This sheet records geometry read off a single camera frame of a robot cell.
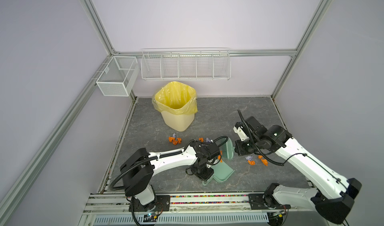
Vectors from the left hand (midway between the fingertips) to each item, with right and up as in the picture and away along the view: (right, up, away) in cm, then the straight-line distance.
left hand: (204, 181), depth 75 cm
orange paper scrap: (-20, +17, +22) cm, 34 cm away
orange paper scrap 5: (+36, +6, +12) cm, 39 cm away
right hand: (+15, +16, -3) cm, 23 cm away
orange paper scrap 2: (-1, +17, +22) cm, 28 cm away
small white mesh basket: (-57, +58, +25) cm, 85 cm away
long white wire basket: (-11, +67, +24) cm, 72 cm away
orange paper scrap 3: (+28, +5, +12) cm, 31 cm away
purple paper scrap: (+27, +8, +12) cm, 30 cm away
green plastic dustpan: (+11, 0, +11) cm, 16 cm away
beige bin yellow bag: (-18, +42, +31) cm, 55 cm away
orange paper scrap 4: (+34, +8, +13) cm, 37 cm away
